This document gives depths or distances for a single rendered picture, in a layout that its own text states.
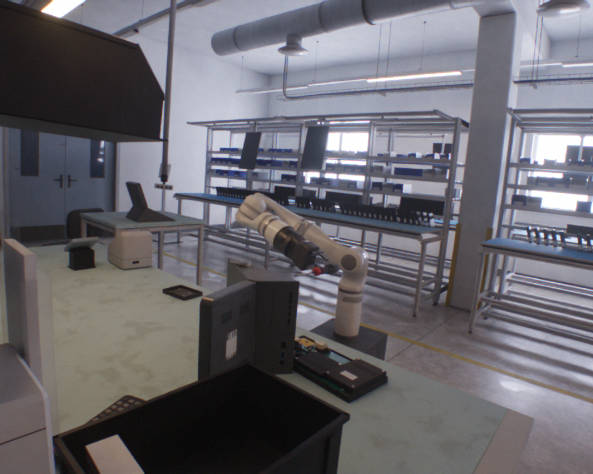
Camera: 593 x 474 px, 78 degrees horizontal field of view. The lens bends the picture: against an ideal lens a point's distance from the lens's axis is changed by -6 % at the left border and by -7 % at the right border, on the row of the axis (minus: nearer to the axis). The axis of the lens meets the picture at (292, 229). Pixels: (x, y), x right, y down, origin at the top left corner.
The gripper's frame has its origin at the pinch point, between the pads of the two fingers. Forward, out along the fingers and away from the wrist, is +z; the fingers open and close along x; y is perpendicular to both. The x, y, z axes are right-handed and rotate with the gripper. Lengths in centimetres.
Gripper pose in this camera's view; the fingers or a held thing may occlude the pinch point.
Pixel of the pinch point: (332, 270)
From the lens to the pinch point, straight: 103.9
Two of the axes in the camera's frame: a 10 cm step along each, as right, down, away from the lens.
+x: 3.1, -8.8, -3.7
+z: 6.4, 4.8, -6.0
